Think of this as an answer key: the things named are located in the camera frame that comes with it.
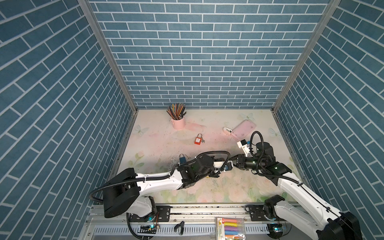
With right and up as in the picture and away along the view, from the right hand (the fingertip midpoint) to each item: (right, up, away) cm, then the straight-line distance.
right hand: (226, 160), depth 75 cm
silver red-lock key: (-11, +7, +28) cm, 30 cm away
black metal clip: (-22, -29, -5) cm, 37 cm away
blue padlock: (-24, -4, +19) cm, 31 cm away
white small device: (+6, +15, +32) cm, 36 cm away
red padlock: (-14, +7, +27) cm, 31 cm away
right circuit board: (+23, -32, -4) cm, 40 cm away
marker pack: (+1, -31, -5) cm, 31 cm away
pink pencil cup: (-28, +18, +32) cm, 46 cm away
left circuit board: (-37, -32, -3) cm, 49 cm away
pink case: (+19, +14, +34) cm, 41 cm away
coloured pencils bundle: (-29, +27, +30) cm, 50 cm away
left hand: (-1, 0, +2) cm, 3 cm away
